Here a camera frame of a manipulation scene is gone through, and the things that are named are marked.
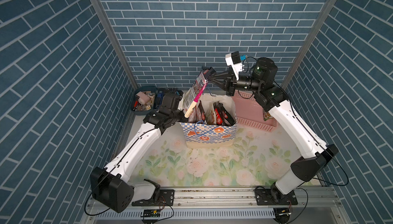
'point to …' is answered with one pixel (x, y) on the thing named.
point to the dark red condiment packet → (227, 118)
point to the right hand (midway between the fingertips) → (212, 80)
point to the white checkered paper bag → (209, 136)
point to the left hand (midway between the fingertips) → (191, 111)
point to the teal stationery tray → (138, 109)
